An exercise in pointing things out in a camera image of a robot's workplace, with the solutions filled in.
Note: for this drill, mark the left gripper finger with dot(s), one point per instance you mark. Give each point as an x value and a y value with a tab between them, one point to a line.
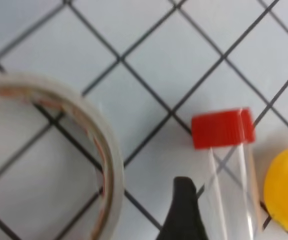
183	220

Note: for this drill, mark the red capped clear test tube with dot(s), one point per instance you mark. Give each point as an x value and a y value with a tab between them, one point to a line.
230	205

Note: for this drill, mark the right white tape roll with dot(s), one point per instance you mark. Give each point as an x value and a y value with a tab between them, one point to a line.
44	91

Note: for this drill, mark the yellow rubber duck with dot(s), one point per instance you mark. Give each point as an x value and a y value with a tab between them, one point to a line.
276	189

